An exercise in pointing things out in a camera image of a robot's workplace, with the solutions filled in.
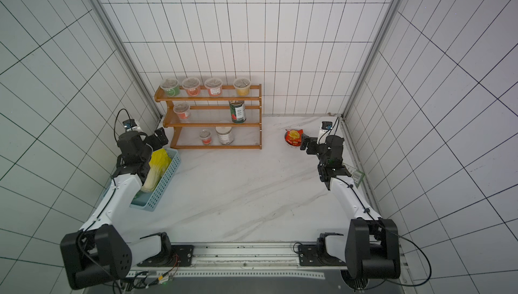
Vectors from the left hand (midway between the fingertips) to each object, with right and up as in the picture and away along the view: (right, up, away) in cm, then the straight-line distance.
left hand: (153, 136), depth 83 cm
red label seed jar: (+25, +22, +3) cm, 33 cm away
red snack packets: (+63, -1, +21) cm, 66 cm away
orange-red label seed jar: (+15, +22, +3) cm, 27 cm away
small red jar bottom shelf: (+17, -1, +18) cm, 25 cm away
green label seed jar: (+6, +22, +3) cm, 23 cm away
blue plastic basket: (0, -26, -5) cm, 26 cm away
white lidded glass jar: (+27, -1, +18) cm, 32 cm away
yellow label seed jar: (+38, +22, +3) cm, 43 cm away
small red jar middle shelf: (+7, +12, +12) cm, 19 cm away
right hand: (+64, +1, +2) cm, 64 cm away
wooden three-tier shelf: (+16, +11, +40) cm, 44 cm away
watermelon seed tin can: (+35, +11, +7) cm, 37 cm away
